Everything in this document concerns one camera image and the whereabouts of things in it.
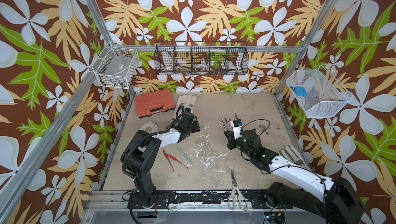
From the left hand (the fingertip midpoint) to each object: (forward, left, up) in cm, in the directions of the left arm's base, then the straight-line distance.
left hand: (199, 122), depth 95 cm
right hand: (-12, -13, +9) cm, 20 cm away
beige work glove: (+23, +10, -7) cm, 25 cm away
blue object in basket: (+9, -58, +19) cm, 61 cm away
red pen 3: (-14, -15, +20) cm, 28 cm away
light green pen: (-19, +8, -6) cm, 22 cm away
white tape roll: (+2, +32, -7) cm, 33 cm away
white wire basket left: (+19, +48, +27) cm, 58 cm away
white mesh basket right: (+6, -65, +21) cm, 68 cm away
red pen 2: (-22, +12, -6) cm, 26 cm away
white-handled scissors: (-42, -16, -7) cm, 46 cm away
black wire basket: (+34, -1, +24) cm, 41 cm away
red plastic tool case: (+17, +32, -2) cm, 36 cm away
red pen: (-20, +19, -7) cm, 28 cm away
